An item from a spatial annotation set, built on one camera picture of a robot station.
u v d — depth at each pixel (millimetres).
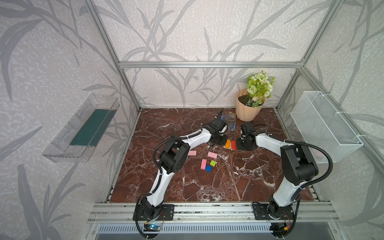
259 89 951
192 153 936
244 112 1025
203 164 889
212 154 941
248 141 717
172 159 553
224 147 976
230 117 1113
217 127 785
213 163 905
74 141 625
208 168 879
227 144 971
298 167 487
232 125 1089
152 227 707
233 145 963
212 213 752
